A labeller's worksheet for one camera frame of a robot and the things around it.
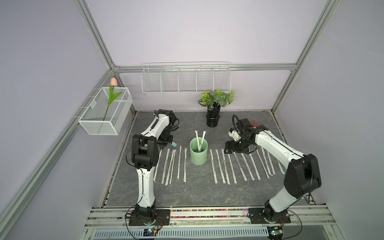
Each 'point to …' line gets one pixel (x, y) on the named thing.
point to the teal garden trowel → (174, 144)
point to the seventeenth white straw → (196, 131)
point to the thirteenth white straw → (169, 168)
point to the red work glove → (255, 124)
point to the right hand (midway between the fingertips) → (231, 150)
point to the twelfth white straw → (178, 172)
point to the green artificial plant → (214, 100)
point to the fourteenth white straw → (163, 176)
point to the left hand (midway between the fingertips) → (162, 147)
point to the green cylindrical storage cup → (197, 157)
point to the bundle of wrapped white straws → (200, 147)
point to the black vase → (213, 116)
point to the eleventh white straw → (185, 178)
